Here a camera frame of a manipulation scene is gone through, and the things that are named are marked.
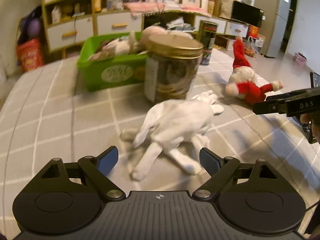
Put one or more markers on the long wooden tv console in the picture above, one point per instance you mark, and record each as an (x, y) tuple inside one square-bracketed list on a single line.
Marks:
[(224, 27)]

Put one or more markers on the green plastic bin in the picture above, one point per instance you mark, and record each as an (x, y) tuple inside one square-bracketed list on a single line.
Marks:
[(120, 70)]

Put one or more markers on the low wooden drawer cabinet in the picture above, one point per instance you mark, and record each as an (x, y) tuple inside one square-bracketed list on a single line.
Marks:
[(112, 22)]

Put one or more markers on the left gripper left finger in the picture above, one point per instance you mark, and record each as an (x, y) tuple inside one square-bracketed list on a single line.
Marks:
[(96, 170)]

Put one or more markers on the purple ball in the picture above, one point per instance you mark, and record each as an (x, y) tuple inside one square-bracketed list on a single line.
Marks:
[(34, 28)]

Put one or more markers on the red snack bucket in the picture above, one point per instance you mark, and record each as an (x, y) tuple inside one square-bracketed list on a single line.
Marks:
[(30, 55)]

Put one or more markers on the gold lid glass jar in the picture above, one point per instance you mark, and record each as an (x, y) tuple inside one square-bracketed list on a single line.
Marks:
[(171, 66)]

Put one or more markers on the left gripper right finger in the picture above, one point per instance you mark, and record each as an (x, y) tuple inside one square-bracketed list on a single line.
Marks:
[(221, 171)]

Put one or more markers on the white plush rabbit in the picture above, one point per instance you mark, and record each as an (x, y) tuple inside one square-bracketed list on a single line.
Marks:
[(170, 123)]

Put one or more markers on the pink table runner cloth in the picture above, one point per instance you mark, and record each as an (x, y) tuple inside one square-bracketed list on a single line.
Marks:
[(151, 8)]

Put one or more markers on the mouse plush with bonnet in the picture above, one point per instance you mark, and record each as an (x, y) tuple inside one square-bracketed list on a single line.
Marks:
[(124, 45)]

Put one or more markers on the santa claus plush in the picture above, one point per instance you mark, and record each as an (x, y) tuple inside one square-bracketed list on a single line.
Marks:
[(243, 80)]

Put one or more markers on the tall wooden shelf cabinet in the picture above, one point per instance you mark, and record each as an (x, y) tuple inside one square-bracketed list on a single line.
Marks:
[(68, 23)]

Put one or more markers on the white refrigerator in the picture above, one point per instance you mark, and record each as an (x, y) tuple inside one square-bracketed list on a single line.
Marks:
[(276, 14)]

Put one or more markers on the tall dark drink can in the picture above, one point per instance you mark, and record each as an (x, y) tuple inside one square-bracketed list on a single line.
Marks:
[(206, 36)]

